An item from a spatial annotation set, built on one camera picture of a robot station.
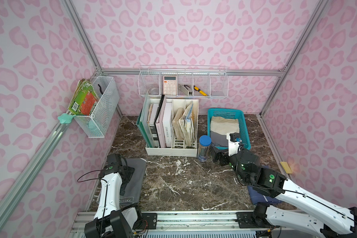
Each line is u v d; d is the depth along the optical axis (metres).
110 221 0.39
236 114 1.10
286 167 0.95
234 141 0.54
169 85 0.95
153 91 0.98
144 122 0.75
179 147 1.01
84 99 0.72
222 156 0.58
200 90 0.98
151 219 0.73
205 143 0.80
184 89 0.99
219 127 1.07
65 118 0.62
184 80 1.02
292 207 0.46
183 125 0.84
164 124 0.84
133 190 0.80
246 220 0.72
